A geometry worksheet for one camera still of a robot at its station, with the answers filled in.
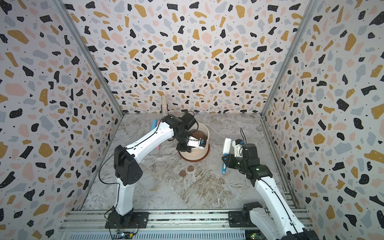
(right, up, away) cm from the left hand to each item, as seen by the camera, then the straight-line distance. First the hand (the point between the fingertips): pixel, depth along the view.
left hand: (192, 147), depth 84 cm
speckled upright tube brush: (-19, +26, +17) cm, 36 cm away
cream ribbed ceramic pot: (+3, -4, +3) cm, 6 cm away
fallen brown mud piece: (-6, -17, +7) cm, 19 cm away
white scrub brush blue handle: (+19, +2, -4) cm, 19 cm away
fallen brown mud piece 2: (-1, -14, +9) cm, 17 cm away
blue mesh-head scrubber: (-31, +13, +29) cm, 44 cm away
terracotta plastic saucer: (-3, -9, +9) cm, 13 cm away
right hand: (+17, -5, -4) cm, 19 cm away
